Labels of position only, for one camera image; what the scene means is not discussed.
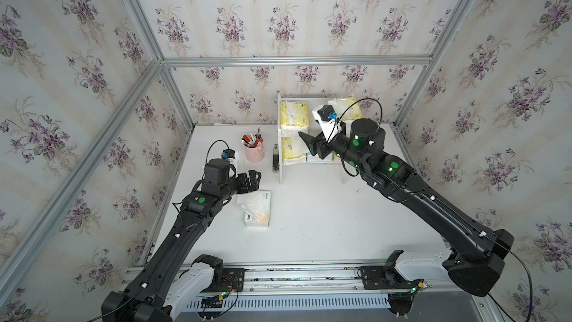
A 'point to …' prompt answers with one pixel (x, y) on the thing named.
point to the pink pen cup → (255, 154)
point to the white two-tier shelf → (279, 140)
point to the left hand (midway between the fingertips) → (252, 176)
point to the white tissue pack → (256, 206)
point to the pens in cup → (252, 141)
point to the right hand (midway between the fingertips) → (311, 127)
